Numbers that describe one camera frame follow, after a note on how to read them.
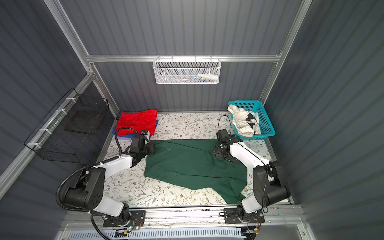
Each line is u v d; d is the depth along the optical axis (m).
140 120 1.07
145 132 0.84
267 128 1.02
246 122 1.12
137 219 0.72
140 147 0.74
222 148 0.65
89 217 0.66
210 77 0.87
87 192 0.44
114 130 1.05
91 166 0.48
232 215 0.74
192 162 0.92
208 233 0.77
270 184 0.44
